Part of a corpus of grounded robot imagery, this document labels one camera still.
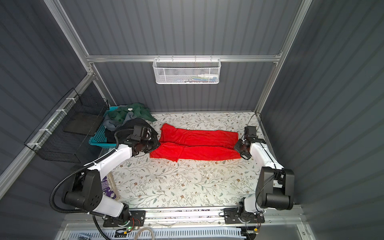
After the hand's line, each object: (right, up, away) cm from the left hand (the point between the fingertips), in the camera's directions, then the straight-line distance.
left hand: (161, 143), depth 90 cm
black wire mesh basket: (-42, +7, -17) cm, 46 cm away
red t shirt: (+9, -2, +12) cm, 15 cm away
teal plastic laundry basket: (-43, +1, +9) cm, 44 cm away
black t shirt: (-23, +11, +8) cm, 26 cm away
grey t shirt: (-32, +10, +4) cm, 34 cm away
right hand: (+49, -4, 0) cm, 49 cm away
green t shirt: (-28, +18, +5) cm, 33 cm away
